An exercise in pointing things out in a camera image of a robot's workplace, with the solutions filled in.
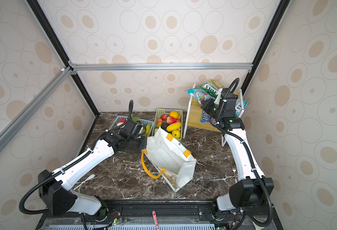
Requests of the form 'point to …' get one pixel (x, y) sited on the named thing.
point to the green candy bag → (212, 87)
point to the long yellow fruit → (173, 126)
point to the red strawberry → (164, 117)
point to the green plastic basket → (160, 111)
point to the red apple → (171, 120)
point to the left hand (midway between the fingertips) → (150, 141)
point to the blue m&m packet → (205, 117)
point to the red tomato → (122, 120)
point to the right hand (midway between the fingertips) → (201, 100)
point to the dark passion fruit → (164, 124)
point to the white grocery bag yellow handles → (163, 155)
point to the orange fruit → (174, 114)
